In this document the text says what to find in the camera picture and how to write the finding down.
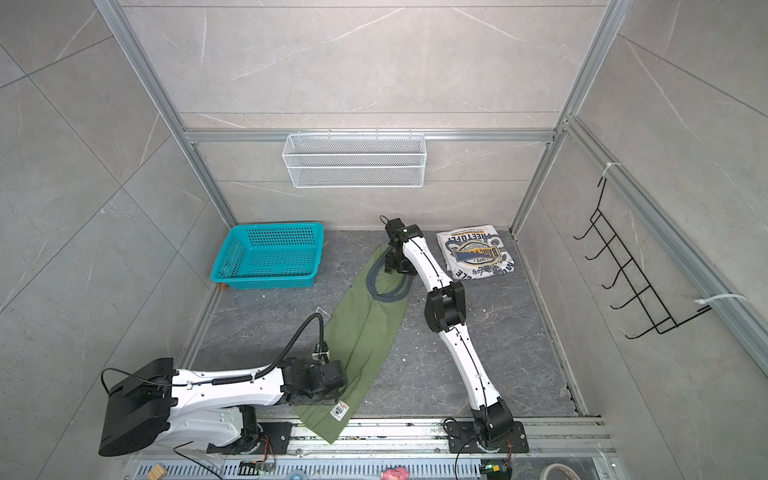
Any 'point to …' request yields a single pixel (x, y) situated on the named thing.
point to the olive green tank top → (360, 334)
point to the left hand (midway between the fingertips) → (334, 388)
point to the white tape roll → (546, 470)
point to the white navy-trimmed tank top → (473, 252)
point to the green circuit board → (496, 469)
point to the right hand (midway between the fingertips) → (399, 269)
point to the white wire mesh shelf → (355, 160)
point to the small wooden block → (156, 473)
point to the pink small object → (398, 473)
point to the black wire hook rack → (631, 273)
